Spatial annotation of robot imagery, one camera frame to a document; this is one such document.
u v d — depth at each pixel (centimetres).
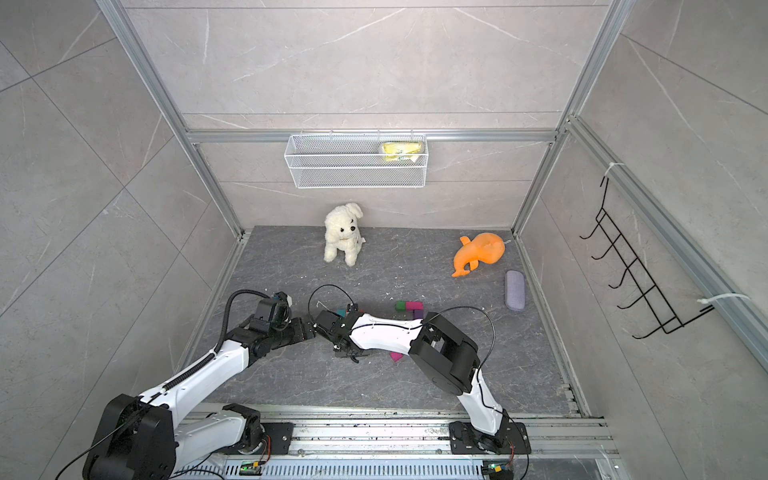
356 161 101
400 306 98
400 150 84
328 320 70
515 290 100
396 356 86
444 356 49
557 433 75
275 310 68
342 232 98
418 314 95
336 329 69
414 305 100
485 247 107
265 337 64
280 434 73
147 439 41
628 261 69
